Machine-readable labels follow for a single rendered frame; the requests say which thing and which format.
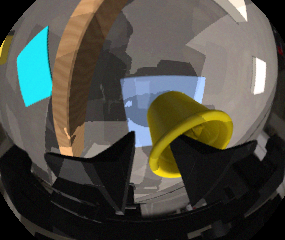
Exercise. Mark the yellow cup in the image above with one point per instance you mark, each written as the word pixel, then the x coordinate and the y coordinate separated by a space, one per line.
pixel 173 113

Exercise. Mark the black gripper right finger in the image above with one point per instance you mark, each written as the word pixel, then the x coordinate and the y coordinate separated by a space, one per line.
pixel 203 166

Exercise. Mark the beige flat block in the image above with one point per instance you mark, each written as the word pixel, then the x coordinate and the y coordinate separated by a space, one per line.
pixel 235 8

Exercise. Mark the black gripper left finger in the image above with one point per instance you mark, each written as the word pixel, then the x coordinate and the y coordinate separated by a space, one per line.
pixel 109 171

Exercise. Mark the white flat block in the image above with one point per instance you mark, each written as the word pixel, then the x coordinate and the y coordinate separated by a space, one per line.
pixel 259 68

